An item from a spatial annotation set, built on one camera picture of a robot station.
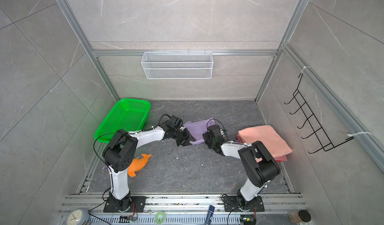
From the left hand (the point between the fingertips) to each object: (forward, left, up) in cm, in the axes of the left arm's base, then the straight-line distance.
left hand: (196, 138), depth 89 cm
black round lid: (-41, -45, +3) cm, 61 cm away
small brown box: (-41, -43, -2) cm, 59 cm away
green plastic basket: (+27, +49, -8) cm, 57 cm away
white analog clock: (-37, +57, -4) cm, 68 cm away
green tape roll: (-38, +21, -8) cm, 44 cm away
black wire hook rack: (-20, -51, +26) cm, 61 cm away
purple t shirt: (+9, -1, -4) cm, 10 cm away
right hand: (+6, -4, -4) cm, 8 cm away
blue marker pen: (-38, -5, -6) cm, 38 cm away
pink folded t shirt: (-1, -44, 0) cm, 44 cm away
